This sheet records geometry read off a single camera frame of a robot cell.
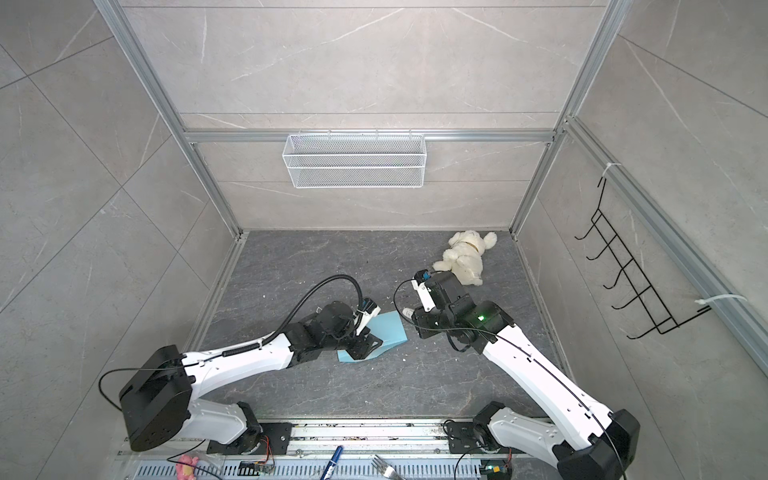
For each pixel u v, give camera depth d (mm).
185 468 673
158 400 413
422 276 656
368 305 710
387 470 681
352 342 702
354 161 998
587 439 378
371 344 735
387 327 909
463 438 729
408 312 769
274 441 733
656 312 613
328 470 684
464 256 980
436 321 604
